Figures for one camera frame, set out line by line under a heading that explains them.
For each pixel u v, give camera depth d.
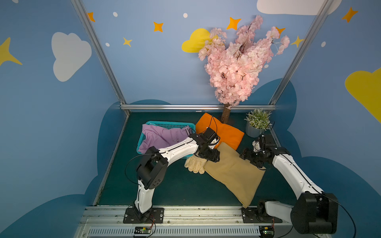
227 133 1.08
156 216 0.74
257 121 0.95
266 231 0.73
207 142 0.70
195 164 0.93
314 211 0.45
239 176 0.86
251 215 0.74
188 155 0.60
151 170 0.49
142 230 0.72
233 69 0.67
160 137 0.95
